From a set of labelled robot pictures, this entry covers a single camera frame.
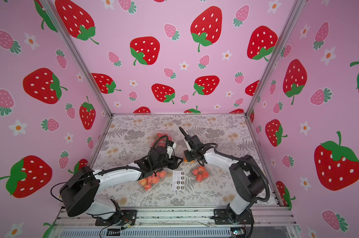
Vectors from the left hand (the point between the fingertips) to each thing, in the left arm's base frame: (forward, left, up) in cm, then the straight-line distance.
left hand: (182, 158), depth 84 cm
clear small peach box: (-6, -11, -8) cm, 15 cm away
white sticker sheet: (-9, +2, -11) cm, 14 cm away
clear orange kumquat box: (-1, -2, -1) cm, 3 cm away
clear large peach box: (-11, +19, -7) cm, 23 cm away
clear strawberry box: (-1, +9, +22) cm, 24 cm away
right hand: (+6, -3, -5) cm, 8 cm away
